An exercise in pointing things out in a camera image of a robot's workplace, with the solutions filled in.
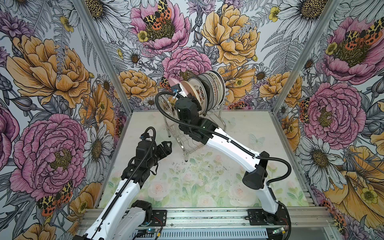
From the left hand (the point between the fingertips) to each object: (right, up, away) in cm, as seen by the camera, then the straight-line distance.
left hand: (166, 150), depth 80 cm
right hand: (+13, +26, -10) cm, 31 cm away
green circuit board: (-8, -37, -8) cm, 38 cm away
